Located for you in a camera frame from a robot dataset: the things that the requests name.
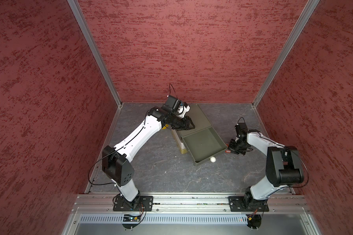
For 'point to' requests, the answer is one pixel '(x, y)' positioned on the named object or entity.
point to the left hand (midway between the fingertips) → (190, 130)
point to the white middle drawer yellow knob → (182, 146)
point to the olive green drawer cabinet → (199, 119)
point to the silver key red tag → (228, 151)
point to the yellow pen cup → (164, 127)
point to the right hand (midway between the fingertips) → (230, 152)
